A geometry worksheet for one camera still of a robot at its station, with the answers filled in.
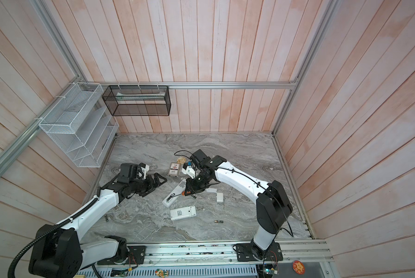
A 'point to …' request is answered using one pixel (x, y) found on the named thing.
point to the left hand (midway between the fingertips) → (161, 186)
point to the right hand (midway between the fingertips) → (187, 193)
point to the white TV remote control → (175, 193)
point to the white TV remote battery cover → (211, 190)
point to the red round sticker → (298, 267)
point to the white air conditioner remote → (187, 212)
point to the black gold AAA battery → (217, 221)
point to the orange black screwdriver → (183, 193)
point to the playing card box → (174, 169)
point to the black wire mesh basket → (138, 100)
